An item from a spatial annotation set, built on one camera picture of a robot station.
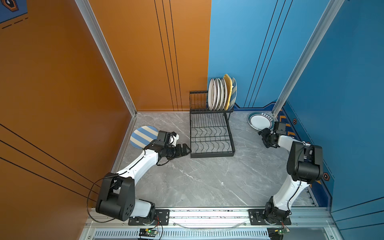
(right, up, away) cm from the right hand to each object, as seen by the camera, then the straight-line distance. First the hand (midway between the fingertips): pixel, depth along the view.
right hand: (260, 134), depth 101 cm
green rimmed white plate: (+4, +10, +12) cm, 15 cm away
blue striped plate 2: (-22, +25, -15) cm, 36 cm away
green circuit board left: (-68, -45, -30) cm, 87 cm away
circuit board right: (-3, -43, -32) cm, 53 cm away
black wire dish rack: (-34, 0, +4) cm, 34 cm away
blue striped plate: (-83, -2, +4) cm, 83 cm away
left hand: (-50, -8, -14) cm, 52 cm away
